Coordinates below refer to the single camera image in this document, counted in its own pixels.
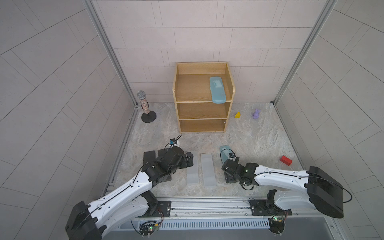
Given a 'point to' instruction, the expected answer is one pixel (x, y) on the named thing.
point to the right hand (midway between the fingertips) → (229, 177)
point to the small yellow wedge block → (238, 115)
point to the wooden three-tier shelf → (203, 93)
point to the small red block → (286, 160)
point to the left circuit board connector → (147, 228)
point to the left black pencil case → (148, 156)
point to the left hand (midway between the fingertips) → (190, 157)
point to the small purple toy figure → (255, 115)
